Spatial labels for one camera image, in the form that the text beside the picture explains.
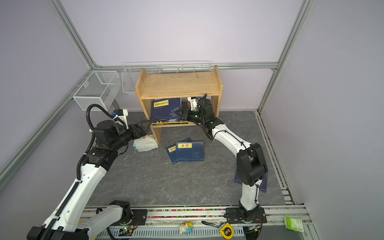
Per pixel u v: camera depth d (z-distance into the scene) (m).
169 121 0.83
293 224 0.70
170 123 0.84
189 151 0.96
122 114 0.62
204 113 0.65
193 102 0.76
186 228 0.68
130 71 0.94
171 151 0.97
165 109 0.82
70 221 0.39
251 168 0.49
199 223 0.72
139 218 0.73
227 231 0.68
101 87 1.04
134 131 0.62
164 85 0.74
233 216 0.72
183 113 0.76
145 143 0.96
